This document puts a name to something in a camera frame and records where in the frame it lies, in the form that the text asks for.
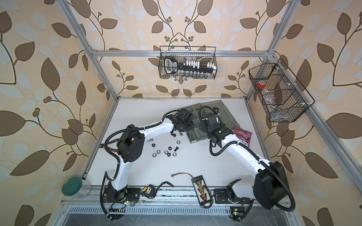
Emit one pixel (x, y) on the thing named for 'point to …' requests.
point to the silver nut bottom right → (174, 154)
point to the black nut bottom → (168, 154)
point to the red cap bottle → (261, 84)
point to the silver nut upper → (181, 134)
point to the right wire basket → (283, 97)
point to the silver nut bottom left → (154, 155)
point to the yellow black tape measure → (149, 191)
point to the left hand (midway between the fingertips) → (195, 125)
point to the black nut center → (169, 148)
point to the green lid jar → (76, 187)
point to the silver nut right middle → (178, 142)
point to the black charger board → (201, 191)
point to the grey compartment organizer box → (194, 135)
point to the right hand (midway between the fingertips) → (210, 124)
